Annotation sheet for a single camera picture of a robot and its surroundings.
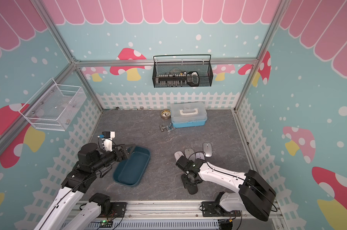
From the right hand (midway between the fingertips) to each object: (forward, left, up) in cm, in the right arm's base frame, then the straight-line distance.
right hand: (188, 182), depth 82 cm
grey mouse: (+19, -1, +1) cm, 19 cm away
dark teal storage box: (+8, +37, -5) cm, 38 cm away
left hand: (+10, +30, +22) cm, 38 cm away
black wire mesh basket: (+60, +3, +34) cm, 70 cm away
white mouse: (+17, +6, 0) cm, 18 cm away
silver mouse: (+21, -14, 0) cm, 25 cm away
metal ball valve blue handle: (+38, +13, +1) cm, 41 cm away
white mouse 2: (+16, -9, 0) cm, 18 cm away
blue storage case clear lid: (+44, -2, +10) cm, 45 cm away
